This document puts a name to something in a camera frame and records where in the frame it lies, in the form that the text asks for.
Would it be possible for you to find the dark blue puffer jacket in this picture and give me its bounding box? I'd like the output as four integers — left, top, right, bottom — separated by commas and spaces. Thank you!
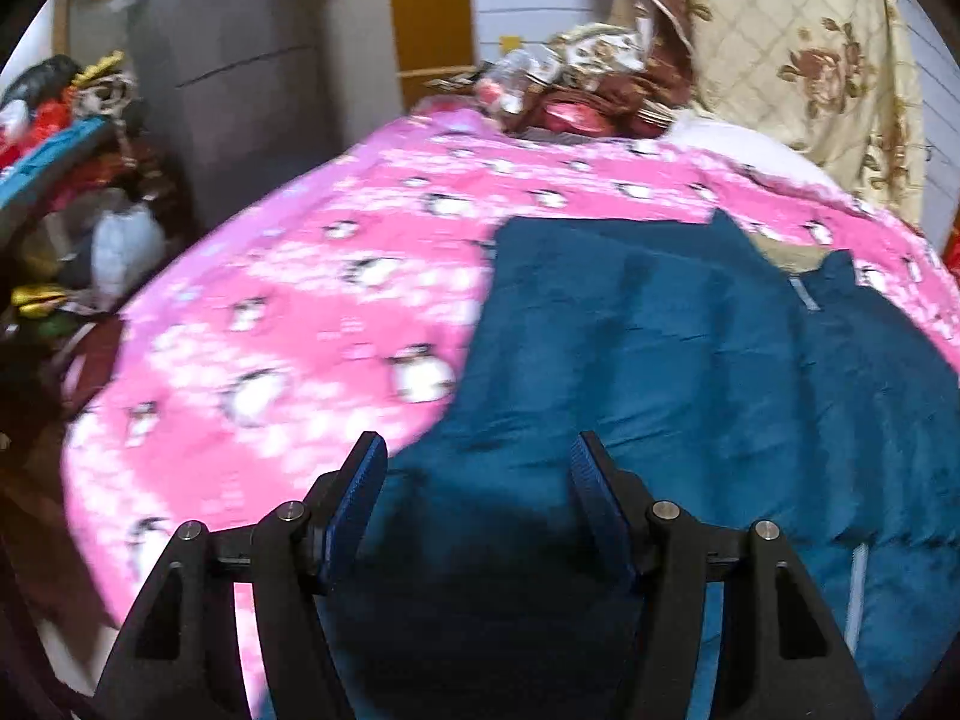
319, 215, 958, 718

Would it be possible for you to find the cluttered clothes shelf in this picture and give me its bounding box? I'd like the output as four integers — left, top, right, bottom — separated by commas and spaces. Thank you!
2, 50, 179, 323

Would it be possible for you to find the pink penguin print quilt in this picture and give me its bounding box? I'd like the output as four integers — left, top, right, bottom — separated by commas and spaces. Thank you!
62, 106, 960, 720

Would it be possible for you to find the white plastic bag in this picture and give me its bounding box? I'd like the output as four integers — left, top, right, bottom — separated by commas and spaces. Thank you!
91, 203, 166, 307

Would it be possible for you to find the red plastic bag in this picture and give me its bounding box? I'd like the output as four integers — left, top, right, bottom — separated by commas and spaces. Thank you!
942, 226, 960, 281

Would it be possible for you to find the white pillow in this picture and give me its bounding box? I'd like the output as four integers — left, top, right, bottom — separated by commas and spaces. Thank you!
661, 114, 839, 190

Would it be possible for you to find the brown floral bedding pile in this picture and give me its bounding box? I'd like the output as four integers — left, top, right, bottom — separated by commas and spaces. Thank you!
449, 23, 693, 138

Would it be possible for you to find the grey refrigerator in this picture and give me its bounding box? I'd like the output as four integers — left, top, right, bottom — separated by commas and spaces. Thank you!
125, 0, 335, 231

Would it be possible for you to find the cream floral rose quilt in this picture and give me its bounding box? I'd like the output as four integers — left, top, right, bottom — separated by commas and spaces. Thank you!
612, 0, 926, 224

